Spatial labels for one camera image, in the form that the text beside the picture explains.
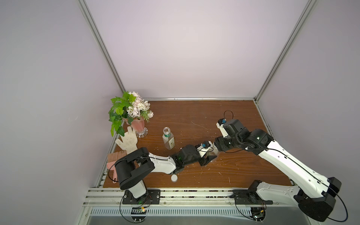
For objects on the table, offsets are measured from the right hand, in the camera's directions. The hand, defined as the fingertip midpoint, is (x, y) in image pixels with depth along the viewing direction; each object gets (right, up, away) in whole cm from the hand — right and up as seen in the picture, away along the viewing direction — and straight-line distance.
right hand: (218, 138), depth 71 cm
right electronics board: (+20, -39, -1) cm, 44 cm away
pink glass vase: (-47, +5, +14) cm, 49 cm away
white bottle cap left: (-24, -25, +8) cm, 35 cm away
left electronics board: (-42, -40, +1) cm, 58 cm away
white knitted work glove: (-56, -6, +23) cm, 61 cm away
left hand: (-1, -9, +6) cm, 11 cm away
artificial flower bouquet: (-50, +18, +8) cm, 53 cm away
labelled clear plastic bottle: (-28, -2, +11) cm, 30 cm away
